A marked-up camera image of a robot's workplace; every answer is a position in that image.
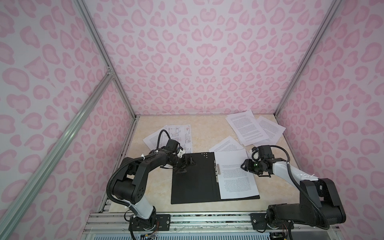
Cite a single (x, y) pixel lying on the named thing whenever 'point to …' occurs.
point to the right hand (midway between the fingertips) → (244, 165)
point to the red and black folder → (199, 183)
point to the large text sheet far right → (247, 128)
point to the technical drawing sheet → (180, 133)
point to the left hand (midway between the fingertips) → (192, 165)
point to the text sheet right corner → (273, 131)
